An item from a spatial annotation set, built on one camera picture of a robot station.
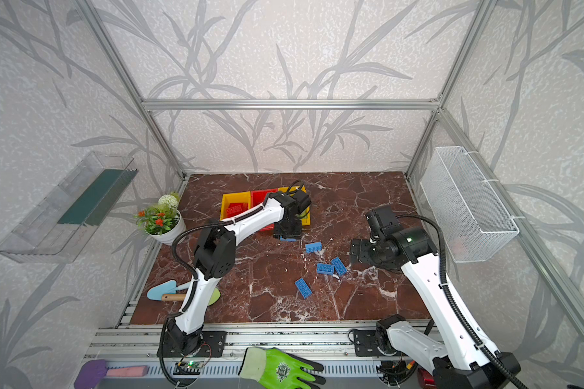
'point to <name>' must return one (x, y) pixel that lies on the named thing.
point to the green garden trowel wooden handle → (181, 297)
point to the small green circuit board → (187, 368)
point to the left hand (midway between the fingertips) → (295, 230)
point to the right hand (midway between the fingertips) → (364, 248)
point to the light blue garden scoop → (170, 287)
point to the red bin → (259, 197)
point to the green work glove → (273, 368)
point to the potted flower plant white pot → (164, 221)
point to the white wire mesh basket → (474, 223)
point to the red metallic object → (427, 380)
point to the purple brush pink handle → (93, 372)
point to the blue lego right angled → (339, 267)
